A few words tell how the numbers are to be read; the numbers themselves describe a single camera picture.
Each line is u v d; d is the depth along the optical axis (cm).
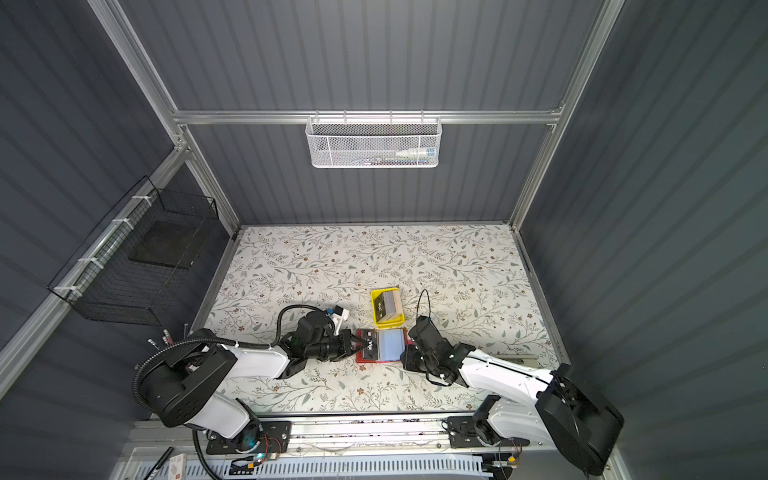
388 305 94
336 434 75
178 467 69
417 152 90
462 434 73
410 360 75
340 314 84
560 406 43
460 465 71
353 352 80
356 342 84
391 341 89
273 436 74
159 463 70
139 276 72
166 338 76
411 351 75
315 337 71
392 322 93
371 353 84
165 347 75
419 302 99
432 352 65
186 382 45
